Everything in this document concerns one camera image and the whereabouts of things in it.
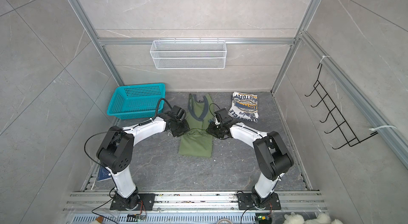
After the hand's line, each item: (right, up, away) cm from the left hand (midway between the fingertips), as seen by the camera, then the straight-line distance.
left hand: (190, 127), depth 93 cm
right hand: (+10, -1, -1) cm, 11 cm away
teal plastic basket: (-42, +16, +21) cm, 49 cm away
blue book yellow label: (-44, -23, -12) cm, 51 cm away
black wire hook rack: (+66, +10, -26) cm, 71 cm away
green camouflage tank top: (+5, -9, -3) cm, 10 cm away
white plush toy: (+60, -36, -27) cm, 75 cm away
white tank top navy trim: (+36, +12, +14) cm, 41 cm away
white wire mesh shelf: (-2, +46, +7) cm, 47 cm away
